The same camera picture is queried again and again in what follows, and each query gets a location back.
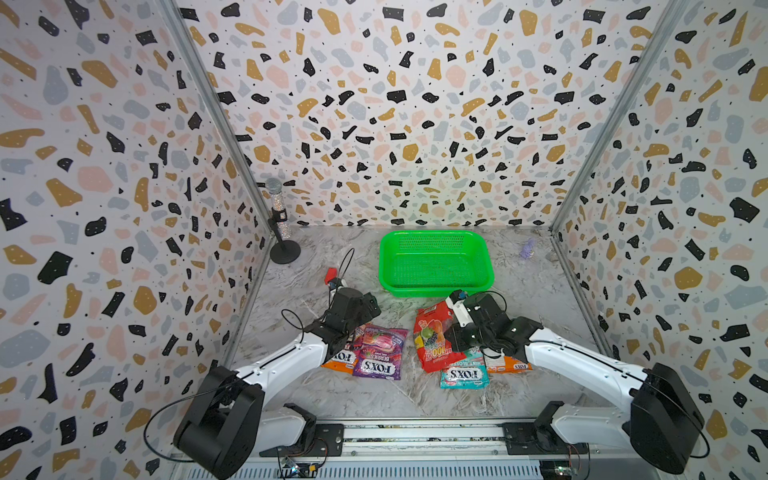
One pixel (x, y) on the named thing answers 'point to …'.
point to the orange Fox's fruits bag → (343, 361)
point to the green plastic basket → (434, 263)
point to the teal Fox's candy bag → (469, 373)
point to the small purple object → (527, 251)
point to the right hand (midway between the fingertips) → (444, 334)
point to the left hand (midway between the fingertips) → (369, 303)
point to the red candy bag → (431, 323)
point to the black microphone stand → (287, 251)
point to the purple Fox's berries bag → (379, 351)
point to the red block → (331, 274)
